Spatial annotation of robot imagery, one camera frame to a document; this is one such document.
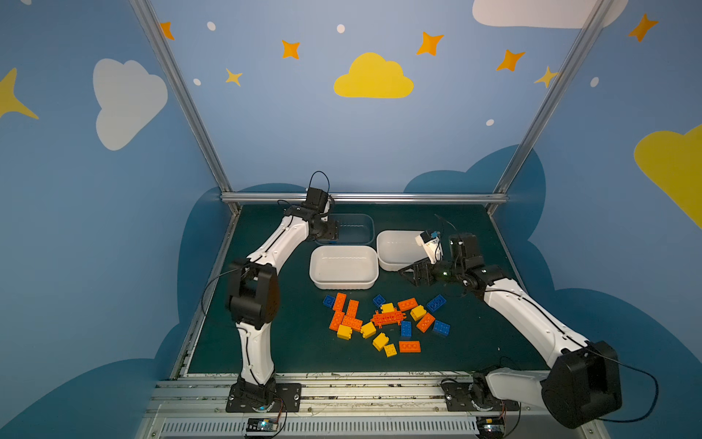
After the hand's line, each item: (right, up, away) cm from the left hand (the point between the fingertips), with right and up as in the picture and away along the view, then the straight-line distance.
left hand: (328, 229), depth 95 cm
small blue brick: (0, -25, -3) cm, 25 cm away
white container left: (+6, -14, +6) cm, 16 cm away
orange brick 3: (+4, -30, -7) cm, 31 cm away
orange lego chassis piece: (+20, -29, -7) cm, 36 cm away
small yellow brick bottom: (+21, -37, -13) cm, 45 cm away
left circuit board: (-15, -52, -25) cm, 60 cm away
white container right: (+27, -8, +12) cm, 31 cm away
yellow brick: (+6, -33, -11) cm, 35 cm away
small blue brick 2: (+18, -24, -4) cm, 30 cm away
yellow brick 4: (+31, -27, -6) cm, 42 cm away
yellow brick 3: (+20, -27, -5) cm, 34 cm away
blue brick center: (+26, -32, -9) cm, 42 cm away
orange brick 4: (+9, -30, -9) cm, 33 cm away
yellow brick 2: (+14, -32, -10) cm, 36 cm away
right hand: (+27, -11, -14) cm, 32 cm away
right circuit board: (+46, -53, -24) cm, 74 cm away
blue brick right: (+38, -32, -9) cm, 50 cm away
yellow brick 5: (+18, -35, -12) cm, 41 cm away
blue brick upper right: (+38, -25, -3) cm, 46 cm away
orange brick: (+4, -25, -3) cm, 26 cm away
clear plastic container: (+9, +1, +19) cm, 21 cm away
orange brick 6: (+33, -31, -7) cm, 46 cm away
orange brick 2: (+9, -27, -5) cm, 29 cm away
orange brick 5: (+28, -26, -3) cm, 38 cm away
